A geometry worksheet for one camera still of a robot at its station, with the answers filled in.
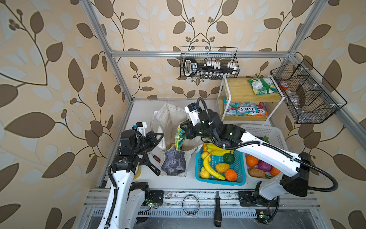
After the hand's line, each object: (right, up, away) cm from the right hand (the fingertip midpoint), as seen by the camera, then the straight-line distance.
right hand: (181, 126), depth 66 cm
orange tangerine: (+26, -27, +9) cm, 39 cm away
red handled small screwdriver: (-17, -22, +21) cm, 35 cm away
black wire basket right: (+67, +14, +7) cm, 69 cm away
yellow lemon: (+13, -19, +19) cm, 29 cm away
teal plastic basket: (+32, -23, +13) cm, 41 cm away
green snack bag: (-1, -5, -1) cm, 5 cm away
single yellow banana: (+14, -24, +13) cm, 30 cm away
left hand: (-8, -4, +5) cm, 11 cm away
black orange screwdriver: (+18, -42, +3) cm, 46 cm away
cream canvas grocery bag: (-10, +1, +17) cm, 20 cm away
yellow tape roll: (-26, -28, +15) cm, 41 cm away
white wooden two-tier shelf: (+31, +20, +15) cm, 39 cm away
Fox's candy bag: (+37, +9, +21) cm, 44 cm away
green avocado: (+27, -20, +16) cm, 38 cm away
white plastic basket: (+58, -8, +26) cm, 64 cm away
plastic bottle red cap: (+59, +22, +15) cm, 65 cm away
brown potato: (+41, -26, +11) cm, 50 cm away
